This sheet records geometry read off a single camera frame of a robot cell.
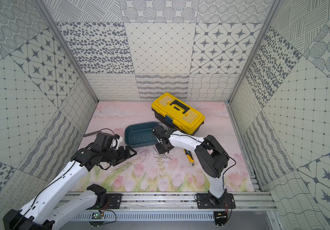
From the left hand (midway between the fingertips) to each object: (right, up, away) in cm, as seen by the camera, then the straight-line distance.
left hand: (131, 152), depth 75 cm
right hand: (+17, -3, +15) cm, 23 cm away
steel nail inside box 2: (+3, +2, +21) cm, 21 cm away
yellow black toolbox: (+22, +22, +17) cm, 35 cm away
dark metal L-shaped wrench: (-36, +7, +26) cm, 45 cm away
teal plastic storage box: (-1, +6, +26) cm, 27 cm away
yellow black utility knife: (+33, -7, +14) cm, 37 cm away
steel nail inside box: (-5, +3, +23) cm, 24 cm away
